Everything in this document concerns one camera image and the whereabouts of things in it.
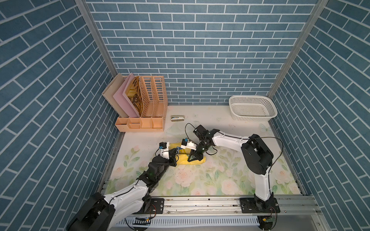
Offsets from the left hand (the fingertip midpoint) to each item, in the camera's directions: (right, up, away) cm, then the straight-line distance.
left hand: (179, 150), depth 83 cm
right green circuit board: (+46, -32, -12) cm, 57 cm away
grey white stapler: (-4, +18, +26) cm, 32 cm away
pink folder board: (-36, +31, +6) cm, 48 cm away
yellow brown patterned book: (-33, +35, +16) cm, 50 cm away
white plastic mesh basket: (+56, +27, +37) cm, 72 cm away
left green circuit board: (-17, -34, -11) cm, 39 cm away
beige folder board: (-45, +35, +6) cm, 57 cm away
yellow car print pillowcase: (+2, -2, 0) cm, 3 cm away
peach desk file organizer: (-22, +29, +26) cm, 44 cm away
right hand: (+6, -6, +4) cm, 10 cm away
